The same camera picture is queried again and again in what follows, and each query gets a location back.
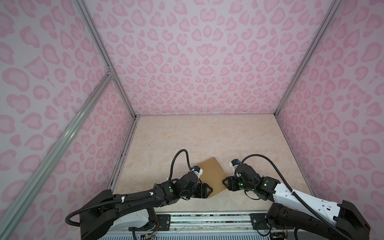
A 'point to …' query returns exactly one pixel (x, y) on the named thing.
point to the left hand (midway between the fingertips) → (211, 189)
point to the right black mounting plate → (258, 220)
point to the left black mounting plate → (163, 223)
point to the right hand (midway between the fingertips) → (225, 182)
